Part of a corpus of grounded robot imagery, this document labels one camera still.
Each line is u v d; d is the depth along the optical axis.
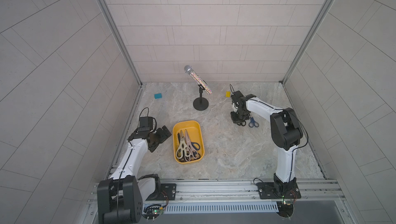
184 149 0.81
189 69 0.85
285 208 0.68
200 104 1.03
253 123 0.95
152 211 0.65
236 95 0.80
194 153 0.81
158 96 1.08
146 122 0.65
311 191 0.73
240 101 0.73
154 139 0.74
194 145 0.86
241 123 0.94
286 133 0.52
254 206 0.68
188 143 0.85
